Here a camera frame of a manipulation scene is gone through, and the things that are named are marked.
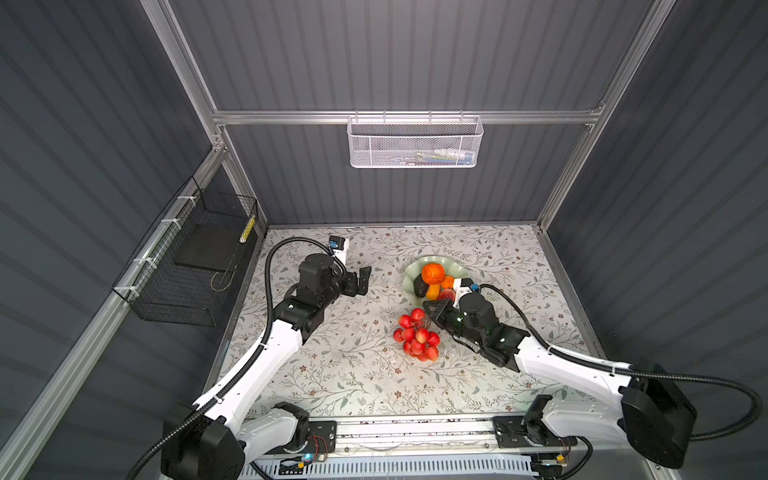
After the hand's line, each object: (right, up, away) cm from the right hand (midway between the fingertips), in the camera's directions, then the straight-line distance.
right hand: (424, 305), depth 79 cm
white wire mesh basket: (+1, +61, +45) cm, 76 cm away
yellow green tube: (-49, +21, +3) cm, 53 cm away
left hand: (-19, +11, -1) cm, 22 cm away
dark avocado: (+1, +3, +19) cm, 19 cm away
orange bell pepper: (+4, +8, +13) cm, 16 cm away
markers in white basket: (+6, +44, +14) cm, 47 cm away
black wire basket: (-59, +10, -7) cm, 60 cm away
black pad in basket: (-57, +16, -1) cm, 59 cm away
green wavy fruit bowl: (+12, +9, +23) cm, 27 cm away
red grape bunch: (-2, -8, -6) cm, 10 cm away
